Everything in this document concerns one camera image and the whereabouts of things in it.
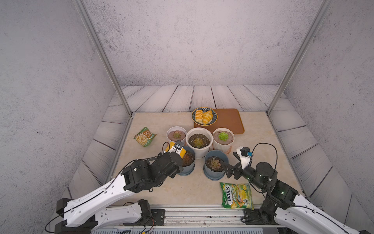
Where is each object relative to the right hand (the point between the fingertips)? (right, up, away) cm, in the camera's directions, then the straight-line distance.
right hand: (229, 158), depth 70 cm
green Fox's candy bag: (+6, -22, +8) cm, 24 cm away
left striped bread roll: (-12, +22, +42) cm, 48 cm away
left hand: (-25, 0, -4) cm, 25 cm away
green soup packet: (-51, +7, +34) cm, 62 cm away
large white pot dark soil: (-12, +6, +21) cm, 26 cm away
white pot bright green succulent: (+1, +6, +21) cm, 22 cm away
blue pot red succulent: (-20, -5, +14) cm, 25 cm away
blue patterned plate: (0, +22, +45) cm, 50 cm away
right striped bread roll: (-6, +21, +41) cm, 47 cm away
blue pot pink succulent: (-5, -9, +12) cm, 16 cm away
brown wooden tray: (+13, +20, +44) cm, 50 cm away
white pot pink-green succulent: (-28, +10, +23) cm, 38 cm away
